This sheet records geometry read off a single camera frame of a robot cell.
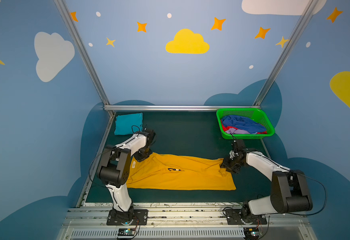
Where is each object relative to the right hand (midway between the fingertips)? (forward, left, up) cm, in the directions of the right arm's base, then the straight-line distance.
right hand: (224, 165), depth 90 cm
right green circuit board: (-33, -9, -4) cm, 34 cm away
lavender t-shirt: (+24, -9, +4) cm, 26 cm away
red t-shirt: (+26, -3, +6) cm, 27 cm away
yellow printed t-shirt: (-5, +38, -3) cm, 38 cm away
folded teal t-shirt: (+30, +68, +1) cm, 74 cm away
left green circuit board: (-36, +52, -2) cm, 63 cm away
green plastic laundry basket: (+44, -29, +3) cm, 53 cm away
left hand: (+2, +49, 0) cm, 49 cm away
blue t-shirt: (+29, -17, +6) cm, 34 cm away
